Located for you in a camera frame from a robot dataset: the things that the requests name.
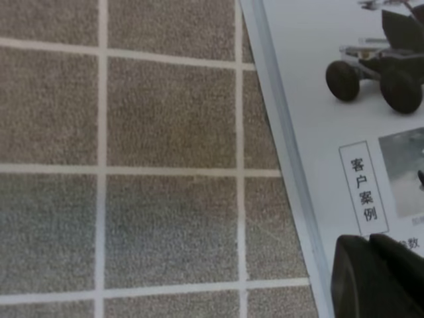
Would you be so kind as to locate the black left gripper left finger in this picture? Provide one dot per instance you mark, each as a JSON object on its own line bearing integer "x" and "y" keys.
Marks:
{"x": 363, "y": 286}

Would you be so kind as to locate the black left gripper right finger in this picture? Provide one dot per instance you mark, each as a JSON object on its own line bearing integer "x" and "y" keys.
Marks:
{"x": 404, "y": 264}

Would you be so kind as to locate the white robot catalogue book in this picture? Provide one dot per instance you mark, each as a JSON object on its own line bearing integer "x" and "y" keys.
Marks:
{"x": 343, "y": 87}

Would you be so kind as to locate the grey checked tablecloth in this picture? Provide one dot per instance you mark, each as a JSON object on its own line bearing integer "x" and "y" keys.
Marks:
{"x": 139, "y": 177}

